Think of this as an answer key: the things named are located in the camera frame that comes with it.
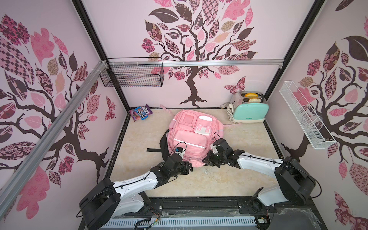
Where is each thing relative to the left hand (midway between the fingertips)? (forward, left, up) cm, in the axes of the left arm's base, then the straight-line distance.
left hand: (191, 168), depth 82 cm
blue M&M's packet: (+50, +41, -2) cm, 64 cm away
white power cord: (+43, -31, +4) cm, 53 cm away
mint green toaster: (+41, -43, +11) cm, 60 cm away
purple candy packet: (+52, +36, -3) cm, 63 cm away
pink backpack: (+24, -2, +2) cm, 24 cm away
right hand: (+4, -6, 0) cm, 7 cm away
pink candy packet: (+46, +45, -3) cm, 65 cm away
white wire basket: (+7, -60, +27) cm, 66 cm away
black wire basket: (+78, +49, +13) cm, 93 cm away
